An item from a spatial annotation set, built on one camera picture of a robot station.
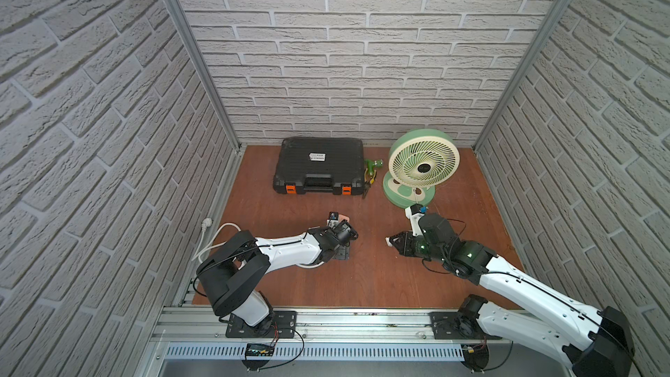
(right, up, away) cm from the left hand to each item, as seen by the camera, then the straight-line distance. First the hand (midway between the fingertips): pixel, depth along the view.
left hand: (333, 240), depth 91 cm
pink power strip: (+3, +8, +4) cm, 9 cm away
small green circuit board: (-20, -26, -19) cm, 38 cm away
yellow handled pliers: (+14, +20, +15) cm, 28 cm away
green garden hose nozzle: (+16, +28, +19) cm, 37 cm away
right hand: (+19, +4, -13) cm, 23 cm away
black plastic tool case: (-6, +27, +15) cm, 31 cm away
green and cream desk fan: (+28, +28, -8) cm, 41 cm away
